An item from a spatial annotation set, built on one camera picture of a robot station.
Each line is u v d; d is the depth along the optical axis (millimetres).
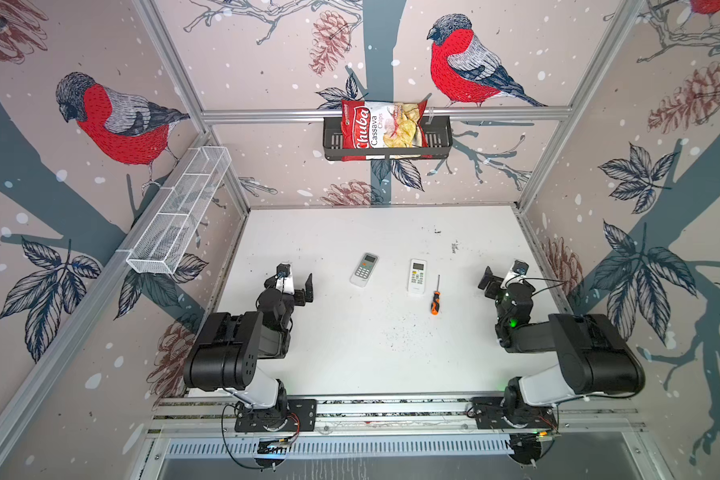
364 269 1007
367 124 873
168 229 741
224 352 451
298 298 835
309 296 856
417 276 996
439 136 949
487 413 728
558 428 713
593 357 448
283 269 778
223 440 697
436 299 939
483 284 858
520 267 777
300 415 733
